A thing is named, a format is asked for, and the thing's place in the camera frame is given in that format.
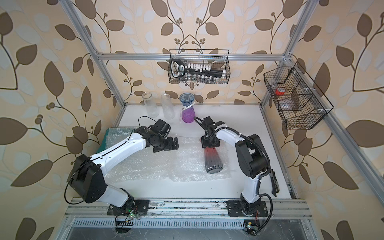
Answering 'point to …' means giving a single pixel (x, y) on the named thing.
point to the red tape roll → (280, 91)
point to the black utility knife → (275, 187)
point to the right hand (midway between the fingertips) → (207, 145)
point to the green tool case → (110, 139)
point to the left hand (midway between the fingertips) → (171, 145)
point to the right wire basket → (299, 101)
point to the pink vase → (213, 162)
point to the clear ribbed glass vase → (169, 112)
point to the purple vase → (188, 114)
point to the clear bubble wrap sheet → (124, 132)
